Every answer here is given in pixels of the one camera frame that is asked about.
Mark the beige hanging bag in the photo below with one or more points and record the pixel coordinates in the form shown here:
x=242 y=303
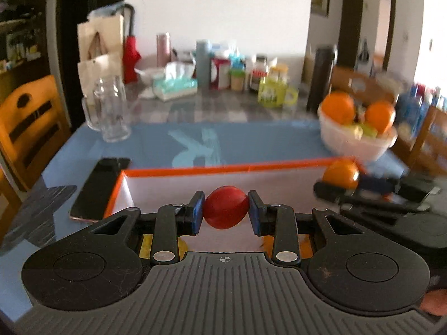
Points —
x=101 y=36

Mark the orange cardboard box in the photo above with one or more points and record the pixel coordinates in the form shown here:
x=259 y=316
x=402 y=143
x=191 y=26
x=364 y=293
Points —
x=167 y=181

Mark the black smartphone in clear case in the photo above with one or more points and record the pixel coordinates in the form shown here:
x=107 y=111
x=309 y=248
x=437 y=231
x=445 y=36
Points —
x=96 y=192

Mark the red folded umbrella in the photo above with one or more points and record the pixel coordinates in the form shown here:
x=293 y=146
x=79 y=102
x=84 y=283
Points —
x=131 y=56

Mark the yellow mug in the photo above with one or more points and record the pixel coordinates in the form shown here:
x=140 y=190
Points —
x=272 y=94

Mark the red and white container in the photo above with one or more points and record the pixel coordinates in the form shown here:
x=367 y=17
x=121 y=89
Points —
x=220 y=75

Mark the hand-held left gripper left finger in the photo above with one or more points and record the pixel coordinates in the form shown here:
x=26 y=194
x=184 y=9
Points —
x=198 y=213

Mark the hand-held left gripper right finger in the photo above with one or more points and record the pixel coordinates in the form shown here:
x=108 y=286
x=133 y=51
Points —
x=254 y=216

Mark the clear glass jar mug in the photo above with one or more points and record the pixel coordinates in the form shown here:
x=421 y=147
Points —
x=110 y=111

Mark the orange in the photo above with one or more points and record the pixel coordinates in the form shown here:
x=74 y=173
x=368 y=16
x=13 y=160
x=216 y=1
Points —
x=338 y=108
x=380 y=117
x=340 y=173

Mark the red apple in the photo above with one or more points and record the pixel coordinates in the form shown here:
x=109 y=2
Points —
x=226 y=207

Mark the grey tall bottle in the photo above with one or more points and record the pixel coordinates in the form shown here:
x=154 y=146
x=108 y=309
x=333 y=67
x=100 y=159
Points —
x=203 y=64

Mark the dark wooden shelf cabinet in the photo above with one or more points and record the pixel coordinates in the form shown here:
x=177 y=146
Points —
x=21 y=24

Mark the green tissue pack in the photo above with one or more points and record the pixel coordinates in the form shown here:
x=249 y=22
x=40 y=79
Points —
x=174 y=85

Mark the green fruit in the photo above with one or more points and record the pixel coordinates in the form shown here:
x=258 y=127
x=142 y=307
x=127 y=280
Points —
x=365 y=129

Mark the small white bowl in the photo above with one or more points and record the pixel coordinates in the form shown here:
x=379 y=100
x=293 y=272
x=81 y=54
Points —
x=150 y=75

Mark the black thermos flask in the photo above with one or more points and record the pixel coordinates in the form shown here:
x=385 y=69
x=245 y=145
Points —
x=321 y=76

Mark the white plastic bowl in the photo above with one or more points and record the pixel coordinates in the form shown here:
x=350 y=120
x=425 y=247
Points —
x=356 y=144

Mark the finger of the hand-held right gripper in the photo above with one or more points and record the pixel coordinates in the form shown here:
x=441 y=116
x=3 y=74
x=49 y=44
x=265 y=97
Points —
x=379 y=183
x=331 y=191

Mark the pink metal bottle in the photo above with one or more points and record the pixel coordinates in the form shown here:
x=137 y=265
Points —
x=163 y=50

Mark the dark bottle with red label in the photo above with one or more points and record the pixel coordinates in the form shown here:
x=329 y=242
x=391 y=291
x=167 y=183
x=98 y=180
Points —
x=258 y=76

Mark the green lid jar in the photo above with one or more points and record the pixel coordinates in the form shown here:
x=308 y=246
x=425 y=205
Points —
x=237 y=80

